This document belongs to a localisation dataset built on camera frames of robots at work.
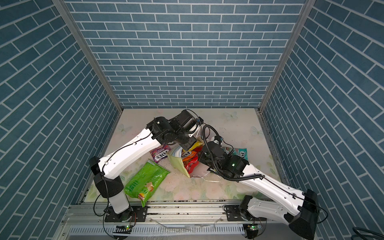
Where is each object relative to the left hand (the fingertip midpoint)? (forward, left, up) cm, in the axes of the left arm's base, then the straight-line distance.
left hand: (192, 141), depth 72 cm
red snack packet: (-7, +1, -11) cm, 13 cm away
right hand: (-3, -2, -6) cm, 7 cm away
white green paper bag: (-6, +8, -4) cm, 11 cm away
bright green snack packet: (-13, +27, -22) cm, 37 cm away
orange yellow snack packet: (+1, 0, -13) cm, 14 cm away
